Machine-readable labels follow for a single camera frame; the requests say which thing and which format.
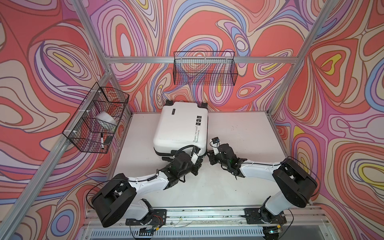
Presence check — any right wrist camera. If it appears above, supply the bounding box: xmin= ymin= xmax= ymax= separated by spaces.
xmin=210 ymin=137 xmax=220 ymax=148

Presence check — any black and white suitcase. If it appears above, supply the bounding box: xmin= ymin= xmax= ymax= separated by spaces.
xmin=153 ymin=100 xmax=208 ymax=158

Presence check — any black marker pen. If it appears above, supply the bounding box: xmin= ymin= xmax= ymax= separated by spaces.
xmin=101 ymin=133 xmax=105 ymax=149

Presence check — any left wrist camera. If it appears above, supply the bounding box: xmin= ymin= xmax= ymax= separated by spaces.
xmin=191 ymin=146 xmax=201 ymax=165

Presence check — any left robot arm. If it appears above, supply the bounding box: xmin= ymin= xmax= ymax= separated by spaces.
xmin=91 ymin=151 xmax=203 ymax=228

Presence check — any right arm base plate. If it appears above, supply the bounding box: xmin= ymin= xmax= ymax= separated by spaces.
xmin=241 ymin=208 xmax=287 ymax=225

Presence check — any aluminium front rail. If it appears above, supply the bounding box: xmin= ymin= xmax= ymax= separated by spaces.
xmin=83 ymin=205 xmax=331 ymax=229

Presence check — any left wall wire basket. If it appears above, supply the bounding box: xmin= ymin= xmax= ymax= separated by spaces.
xmin=62 ymin=83 xmax=130 ymax=154

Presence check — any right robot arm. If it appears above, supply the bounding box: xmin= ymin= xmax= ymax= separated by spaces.
xmin=209 ymin=139 xmax=318 ymax=224

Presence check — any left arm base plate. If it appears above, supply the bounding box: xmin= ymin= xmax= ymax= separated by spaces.
xmin=126 ymin=209 xmax=167 ymax=227

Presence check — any back wall wire basket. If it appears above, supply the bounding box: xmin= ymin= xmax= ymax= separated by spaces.
xmin=173 ymin=50 xmax=238 ymax=86

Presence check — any wall wire basket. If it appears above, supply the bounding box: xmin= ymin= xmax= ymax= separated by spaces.
xmin=62 ymin=83 xmax=130 ymax=154
xmin=173 ymin=50 xmax=238 ymax=86

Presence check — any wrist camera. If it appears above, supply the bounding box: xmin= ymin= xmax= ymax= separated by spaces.
xmin=210 ymin=137 xmax=220 ymax=148
xmin=191 ymin=146 xmax=201 ymax=165

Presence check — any green circuit board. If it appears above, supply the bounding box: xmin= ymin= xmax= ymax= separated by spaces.
xmin=139 ymin=228 xmax=160 ymax=234

